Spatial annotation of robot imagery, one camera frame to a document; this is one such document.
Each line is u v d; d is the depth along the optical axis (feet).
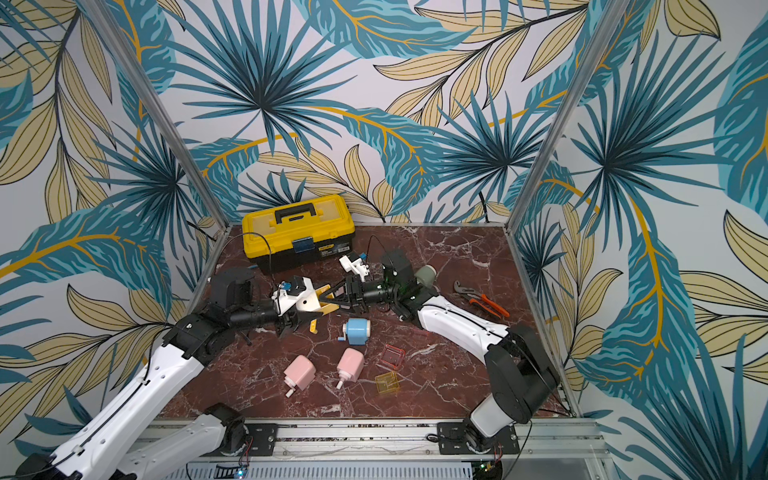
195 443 1.84
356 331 2.75
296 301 1.91
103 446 1.28
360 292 2.16
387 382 2.70
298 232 3.17
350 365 2.58
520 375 1.43
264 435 2.42
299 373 2.56
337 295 2.34
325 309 2.18
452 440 2.39
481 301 3.24
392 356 2.88
